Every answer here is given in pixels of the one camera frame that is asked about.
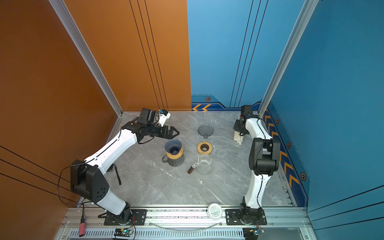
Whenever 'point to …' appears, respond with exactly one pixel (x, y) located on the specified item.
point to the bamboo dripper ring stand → (176, 156)
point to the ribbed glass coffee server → (173, 162)
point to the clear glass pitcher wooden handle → (204, 165)
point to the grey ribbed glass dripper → (205, 130)
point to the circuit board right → (251, 233)
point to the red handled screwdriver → (82, 225)
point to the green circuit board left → (125, 232)
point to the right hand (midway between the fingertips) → (238, 128)
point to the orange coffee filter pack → (237, 137)
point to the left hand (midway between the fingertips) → (174, 130)
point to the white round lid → (214, 211)
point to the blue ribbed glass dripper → (173, 146)
